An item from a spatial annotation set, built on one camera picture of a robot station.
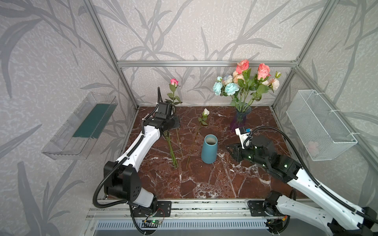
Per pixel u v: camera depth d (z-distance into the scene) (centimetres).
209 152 80
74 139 63
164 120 63
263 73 74
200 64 97
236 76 87
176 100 88
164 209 73
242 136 61
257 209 73
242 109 94
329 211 42
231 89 79
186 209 75
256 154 53
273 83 82
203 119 112
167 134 103
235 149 59
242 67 79
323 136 62
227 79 82
